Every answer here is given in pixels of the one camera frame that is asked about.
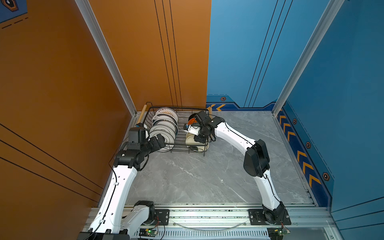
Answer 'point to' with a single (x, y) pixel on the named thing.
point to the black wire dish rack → (184, 114)
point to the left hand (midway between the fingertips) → (157, 139)
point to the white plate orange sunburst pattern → (166, 108)
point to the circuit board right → (277, 233)
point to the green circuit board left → (145, 232)
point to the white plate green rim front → (168, 133)
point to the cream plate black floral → (199, 148)
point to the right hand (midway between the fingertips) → (196, 135)
